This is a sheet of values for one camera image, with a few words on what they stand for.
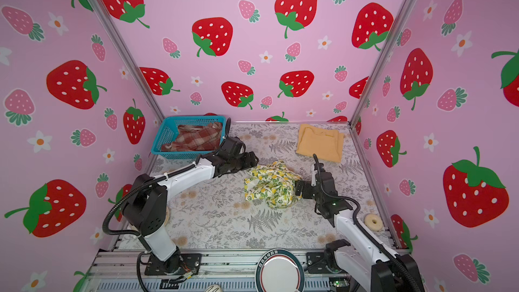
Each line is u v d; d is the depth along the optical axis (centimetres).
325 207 62
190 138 107
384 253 43
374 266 41
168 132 111
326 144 112
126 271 73
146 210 46
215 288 67
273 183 89
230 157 70
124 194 90
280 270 73
